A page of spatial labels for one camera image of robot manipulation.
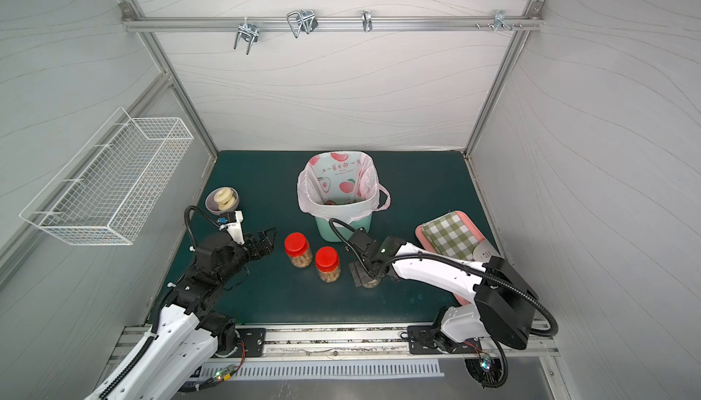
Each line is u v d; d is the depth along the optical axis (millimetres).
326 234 869
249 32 794
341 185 912
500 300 419
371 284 792
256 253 699
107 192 680
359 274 730
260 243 703
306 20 762
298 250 786
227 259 609
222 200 973
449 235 953
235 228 689
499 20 765
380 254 586
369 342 750
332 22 783
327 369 704
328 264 762
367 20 780
